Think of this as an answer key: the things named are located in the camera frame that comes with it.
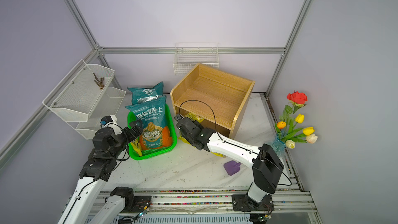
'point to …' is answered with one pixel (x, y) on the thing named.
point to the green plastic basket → (153, 153)
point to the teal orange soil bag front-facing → (157, 132)
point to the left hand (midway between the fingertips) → (136, 124)
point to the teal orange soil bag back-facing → (143, 95)
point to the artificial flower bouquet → (288, 134)
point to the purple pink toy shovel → (232, 167)
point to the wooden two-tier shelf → (217, 98)
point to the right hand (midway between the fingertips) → (193, 126)
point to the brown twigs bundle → (99, 83)
